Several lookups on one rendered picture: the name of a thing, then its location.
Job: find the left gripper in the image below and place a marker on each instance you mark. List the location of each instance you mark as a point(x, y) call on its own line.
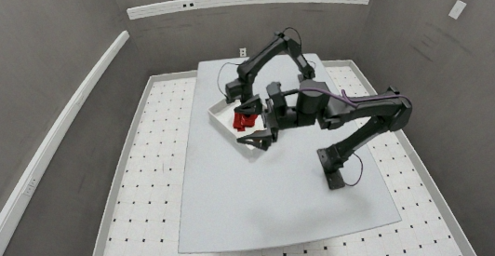
point(270, 118)

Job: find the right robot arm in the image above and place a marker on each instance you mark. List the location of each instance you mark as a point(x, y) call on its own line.
point(248, 71)

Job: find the white open-top box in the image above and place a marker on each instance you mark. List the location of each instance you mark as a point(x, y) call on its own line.
point(222, 114)

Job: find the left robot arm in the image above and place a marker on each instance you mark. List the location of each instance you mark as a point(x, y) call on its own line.
point(330, 113)

